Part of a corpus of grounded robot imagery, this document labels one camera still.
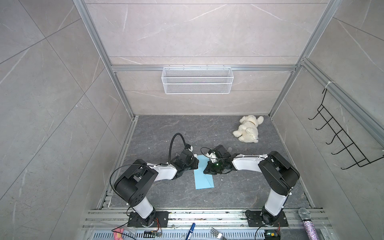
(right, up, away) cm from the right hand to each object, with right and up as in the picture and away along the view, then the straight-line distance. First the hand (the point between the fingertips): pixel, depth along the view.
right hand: (204, 171), depth 90 cm
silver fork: (+5, -23, -21) cm, 32 cm away
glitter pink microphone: (+49, -16, -19) cm, 55 cm away
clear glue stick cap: (+18, +12, +9) cm, 24 cm away
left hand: (-3, +8, +2) cm, 9 cm away
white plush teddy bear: (+30, +25, +7) cm, 39 cm away
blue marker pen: (-8, -22, -21) cm, 32 cm away
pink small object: (-41, -22, -23) cm, 52 cm away
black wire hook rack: (+62, +14, -30) cm, 71 cm away
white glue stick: (+5, +10, -3) cm, 12 cm away
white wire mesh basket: (-4, +60, +11) cm, 61 cm away
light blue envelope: (-1, -4, -4) cm, 6 cm away
